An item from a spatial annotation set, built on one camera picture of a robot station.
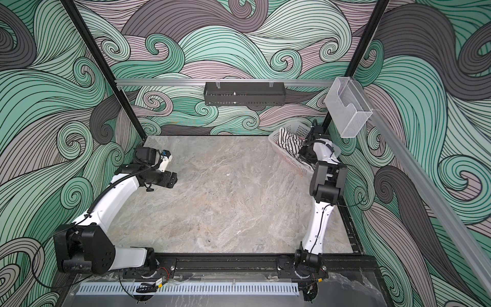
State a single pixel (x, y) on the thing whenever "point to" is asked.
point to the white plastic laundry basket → (301, 130)
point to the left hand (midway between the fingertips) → (167, 175)
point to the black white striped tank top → (292, 144)
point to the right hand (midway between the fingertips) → (302, 157)
